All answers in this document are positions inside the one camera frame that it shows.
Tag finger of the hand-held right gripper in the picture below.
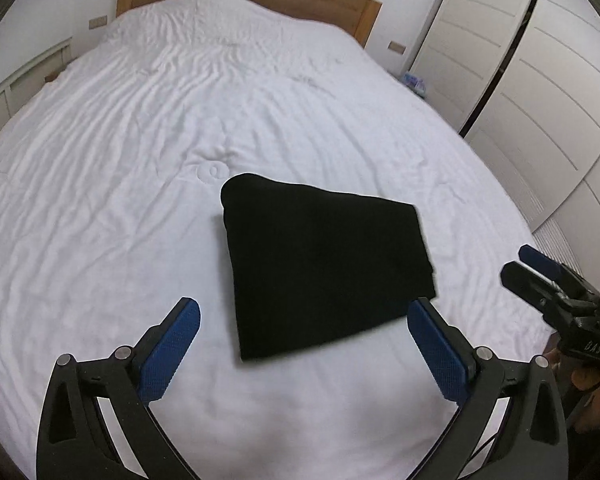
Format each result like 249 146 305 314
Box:
519 244 598 303
500 262 577 332

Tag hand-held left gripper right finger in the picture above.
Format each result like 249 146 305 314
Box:
407 297 570 480

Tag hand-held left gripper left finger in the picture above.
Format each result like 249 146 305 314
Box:
36 296 202 480

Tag black pants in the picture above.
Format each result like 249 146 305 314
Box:
221 173 437 362

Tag white wardrobe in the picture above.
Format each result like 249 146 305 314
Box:
407 0 600 281

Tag white duvet bed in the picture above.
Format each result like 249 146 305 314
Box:
0 0 556 480

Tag wooden headboard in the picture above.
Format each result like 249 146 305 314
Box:
116 0 383 50

